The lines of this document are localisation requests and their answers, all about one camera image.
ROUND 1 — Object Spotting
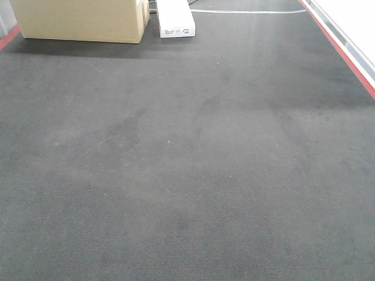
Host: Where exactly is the long flat white box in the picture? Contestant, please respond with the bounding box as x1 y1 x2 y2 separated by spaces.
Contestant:
156 0 196 39

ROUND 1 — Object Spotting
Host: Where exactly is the large open cardboard box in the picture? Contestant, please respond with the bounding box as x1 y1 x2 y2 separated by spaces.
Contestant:
9 0 151 44

